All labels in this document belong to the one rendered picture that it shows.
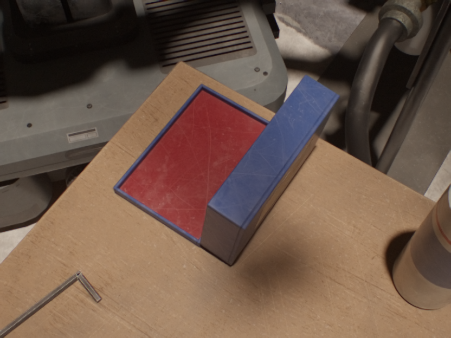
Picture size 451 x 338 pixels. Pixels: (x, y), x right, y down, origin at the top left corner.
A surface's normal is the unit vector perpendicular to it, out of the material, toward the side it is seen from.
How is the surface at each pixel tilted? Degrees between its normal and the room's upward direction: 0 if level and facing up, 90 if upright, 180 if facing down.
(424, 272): 90
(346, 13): 0
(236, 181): 7
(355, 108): 50
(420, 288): 90
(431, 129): 0
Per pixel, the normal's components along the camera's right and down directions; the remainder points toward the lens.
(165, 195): 0.00, -0.47
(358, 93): -0.52, 0.06
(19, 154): 0.18, 0.27
